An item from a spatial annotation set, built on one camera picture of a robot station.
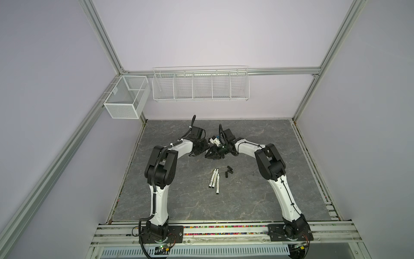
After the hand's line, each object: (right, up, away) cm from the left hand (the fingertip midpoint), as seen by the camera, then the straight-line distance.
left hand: (209, 149), depth 102 cm
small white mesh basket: (-51, +33, -1) cm, 61 cm away
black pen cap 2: (+13, -13, -8) cm, 20 cm away
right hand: (-2, -5, -3) cm, 6 cm away
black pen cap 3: (+10, -14, -9) cm, 19 cm away
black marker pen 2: (+4, -16, -10) cm, 19 cm away
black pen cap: (+13, -11, -6) cm, 19 cm away
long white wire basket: (-8, +41, -4) cm, 42 cm away
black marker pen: (+1, -19, -13) cm, 23 cm away
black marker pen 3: (+5, -18, -13) cm, 23 cm away
